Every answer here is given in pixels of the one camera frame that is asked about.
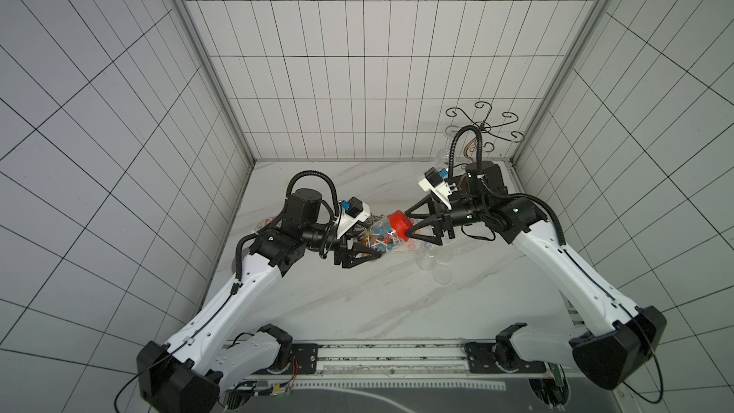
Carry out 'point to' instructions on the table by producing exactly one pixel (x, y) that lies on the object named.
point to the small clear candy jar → (445, 253)
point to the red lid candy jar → (375, 221)
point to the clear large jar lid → (442, 275)
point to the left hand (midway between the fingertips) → (370, 247)
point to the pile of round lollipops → (382, 237)
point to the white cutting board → (408, 247)
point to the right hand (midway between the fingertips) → (408, 214)
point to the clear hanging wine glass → (442, 157)
